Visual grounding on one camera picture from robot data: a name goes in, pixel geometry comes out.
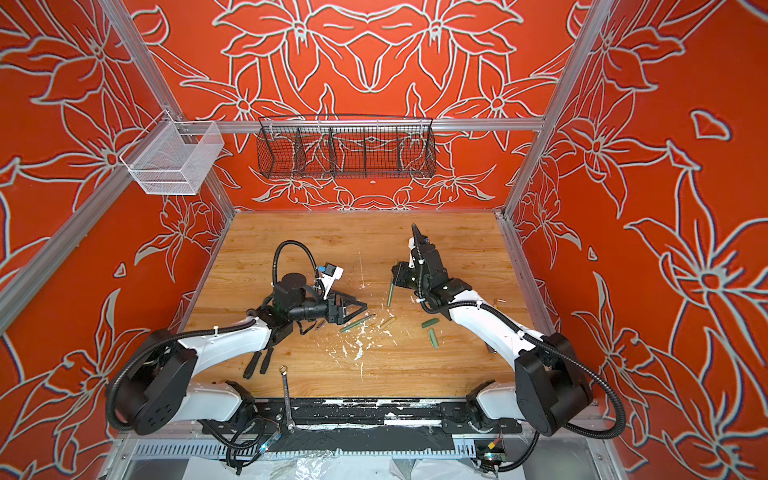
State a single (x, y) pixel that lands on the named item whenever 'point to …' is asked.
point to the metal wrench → (289, 422)
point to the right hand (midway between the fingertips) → (388, 267)
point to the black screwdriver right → (266, 360)
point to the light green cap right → (433, 338)
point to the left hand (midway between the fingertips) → (360, 303)
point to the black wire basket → (334, 146)
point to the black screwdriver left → (251, 365)
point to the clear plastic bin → (171, 157)
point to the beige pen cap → (387, 322)
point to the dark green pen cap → (429, 322)
